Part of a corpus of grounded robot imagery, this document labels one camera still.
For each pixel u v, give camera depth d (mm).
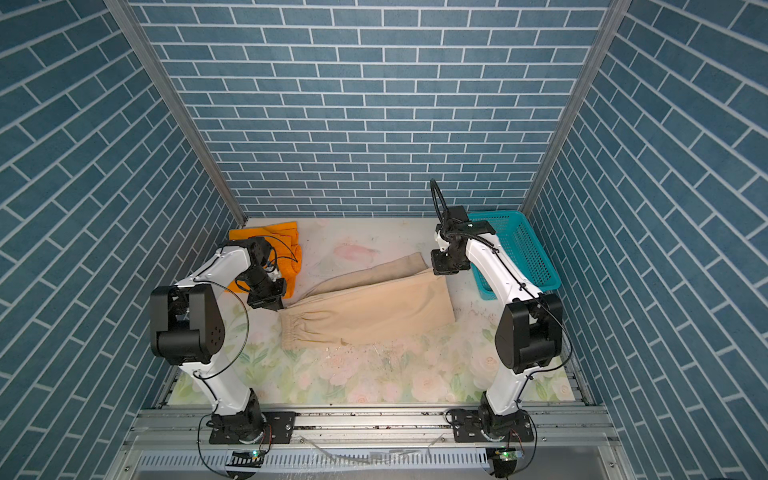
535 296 481
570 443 740
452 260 737
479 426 736
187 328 488
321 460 705
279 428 736
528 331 468
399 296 903
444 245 788
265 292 785
